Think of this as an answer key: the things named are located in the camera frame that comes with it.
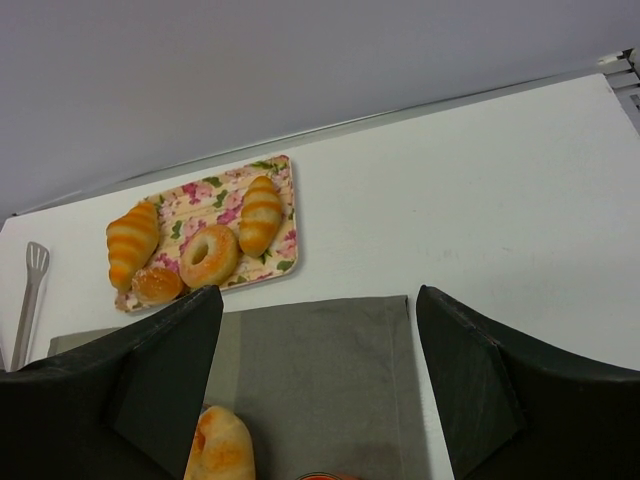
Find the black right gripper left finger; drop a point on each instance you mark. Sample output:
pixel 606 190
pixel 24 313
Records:
pixel 124 406

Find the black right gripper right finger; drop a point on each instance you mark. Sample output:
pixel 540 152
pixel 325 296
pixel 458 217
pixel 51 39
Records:
pixel 514 407

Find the metal tongs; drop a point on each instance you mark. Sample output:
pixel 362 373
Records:
pixel 37 263

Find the round bun front left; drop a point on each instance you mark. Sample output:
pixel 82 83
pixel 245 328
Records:
pixel 157 286

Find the left striped croissant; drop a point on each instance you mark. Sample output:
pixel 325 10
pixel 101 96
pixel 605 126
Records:
pixel 131 241

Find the striped croissant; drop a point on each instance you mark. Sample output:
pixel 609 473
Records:
pixel 131 241
pixel 261 215

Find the grey patchwork placemat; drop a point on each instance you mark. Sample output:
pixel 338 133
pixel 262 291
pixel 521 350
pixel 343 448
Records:
pixel 327 386

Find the glazed bagel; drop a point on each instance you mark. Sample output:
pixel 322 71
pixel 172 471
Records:
pixel 210 257

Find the orange mug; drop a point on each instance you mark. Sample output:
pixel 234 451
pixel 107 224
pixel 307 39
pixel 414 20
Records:
pixel 319 475

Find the floral rectangular tray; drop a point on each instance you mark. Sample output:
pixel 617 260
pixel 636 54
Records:
pixel 217 200

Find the right striped croissant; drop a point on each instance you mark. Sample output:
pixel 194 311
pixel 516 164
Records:
pixel 261 215

